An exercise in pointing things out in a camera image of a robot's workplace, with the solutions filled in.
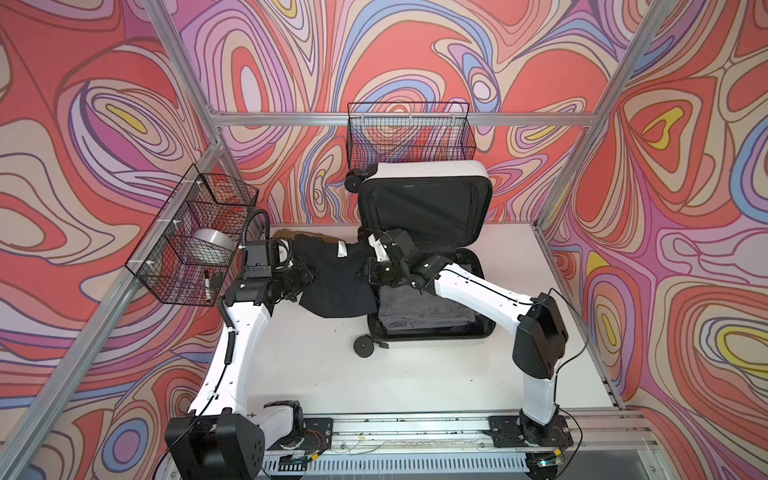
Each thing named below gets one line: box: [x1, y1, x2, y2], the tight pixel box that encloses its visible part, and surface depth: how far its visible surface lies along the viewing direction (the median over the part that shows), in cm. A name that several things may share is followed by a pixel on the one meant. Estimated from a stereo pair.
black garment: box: [292, 234, 378, 318], surface depth 80 cm
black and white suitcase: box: [344, 161, 493, 277], surface depth 84 cm
